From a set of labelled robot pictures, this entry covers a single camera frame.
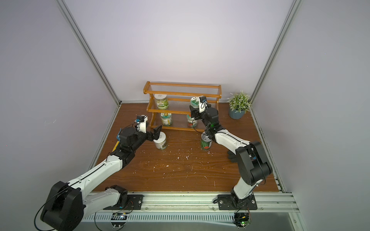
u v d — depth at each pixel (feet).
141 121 2.27
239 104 3.13
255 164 1.49
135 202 2.39
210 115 2.15
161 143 2.85
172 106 3.22
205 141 2.80
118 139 3.19
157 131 2.40
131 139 2.04
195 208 2.38
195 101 2.73
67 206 1.29
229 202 2.38
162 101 2.96
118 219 2.37
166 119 3.25
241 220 2.27
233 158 2.87
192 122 3.29
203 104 2.53
